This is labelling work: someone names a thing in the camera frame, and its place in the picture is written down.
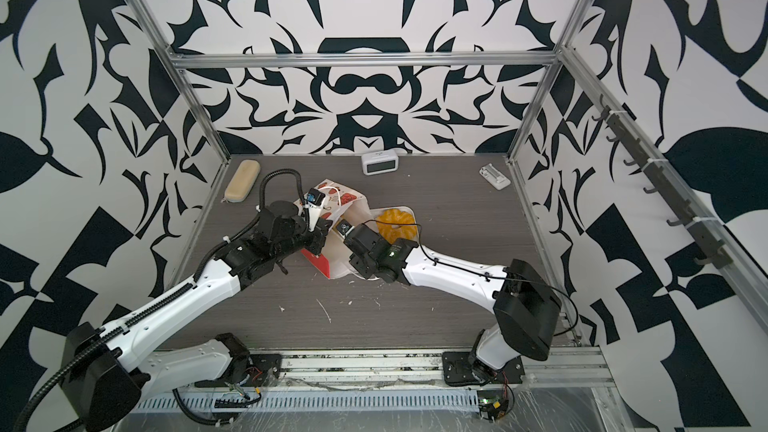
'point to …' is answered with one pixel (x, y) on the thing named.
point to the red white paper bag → (346, 208)
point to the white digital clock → (380, 162)
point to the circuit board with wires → (494, 404)
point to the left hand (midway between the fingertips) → (330, 215)
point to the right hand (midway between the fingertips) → (363, 248)
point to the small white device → (494, 176)
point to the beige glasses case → (242, 181)
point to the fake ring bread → (393, 224)
